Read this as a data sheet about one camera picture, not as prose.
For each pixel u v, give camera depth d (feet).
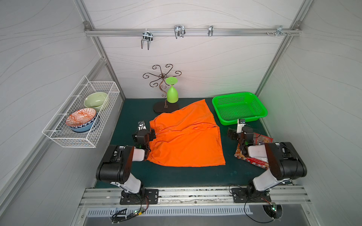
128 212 2.30
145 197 2.40
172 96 3.01
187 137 3.12
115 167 1.46
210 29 2.37
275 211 2.34
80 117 2.07
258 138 3.00
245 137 2.43
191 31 2.55
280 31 2.50
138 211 2.22
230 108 3.75
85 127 1.85
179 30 2.50
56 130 1.84
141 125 2.63
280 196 2.48
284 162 1.54
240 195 2.41
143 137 2.34
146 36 2.56
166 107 3.68
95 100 2.36
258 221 2.17
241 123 2.75
